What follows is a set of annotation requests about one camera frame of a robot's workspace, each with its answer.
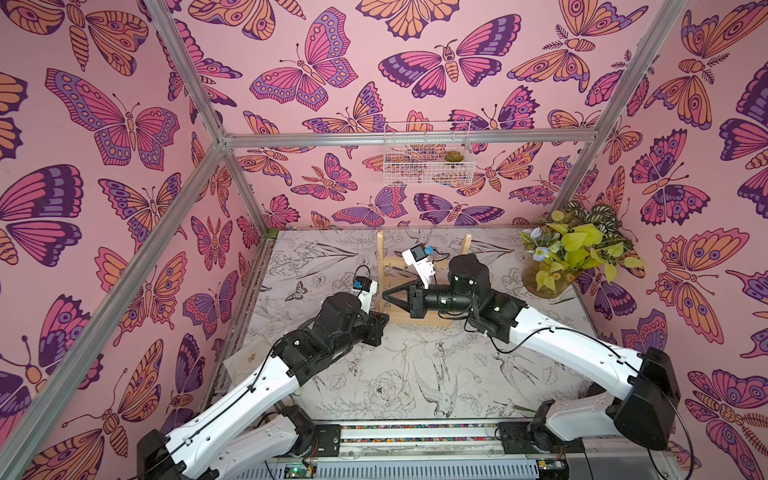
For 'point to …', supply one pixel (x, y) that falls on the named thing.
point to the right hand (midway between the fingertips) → (386, 292)
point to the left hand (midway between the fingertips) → (390, 315)
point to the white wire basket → (434, 153)
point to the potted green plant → (579, 237)
